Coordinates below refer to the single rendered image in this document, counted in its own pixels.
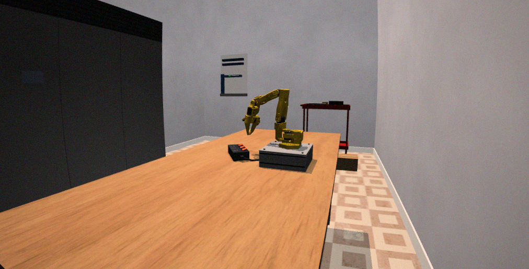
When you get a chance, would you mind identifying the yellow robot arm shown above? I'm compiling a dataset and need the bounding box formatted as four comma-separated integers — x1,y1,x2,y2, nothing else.
247,89,302,149

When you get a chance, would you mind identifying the black power strip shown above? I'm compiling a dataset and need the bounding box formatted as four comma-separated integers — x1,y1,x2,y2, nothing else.
228,144,259,161

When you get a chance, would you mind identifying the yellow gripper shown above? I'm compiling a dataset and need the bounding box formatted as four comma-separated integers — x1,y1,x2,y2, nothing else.
242,115,260,135

